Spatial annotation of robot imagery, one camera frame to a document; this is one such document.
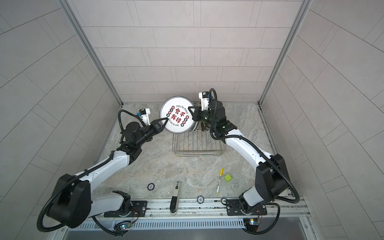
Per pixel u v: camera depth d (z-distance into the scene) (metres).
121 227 0.64
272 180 0.42
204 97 0.67
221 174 0.82
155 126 0.68
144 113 0.70
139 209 0.71
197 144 0.92
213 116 0.57
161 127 0.71
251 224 0.68
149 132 0.67
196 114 0.67
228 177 0.79
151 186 0.78
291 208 0.72
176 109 0.75
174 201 0.70
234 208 0.71
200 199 0.74
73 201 0.39
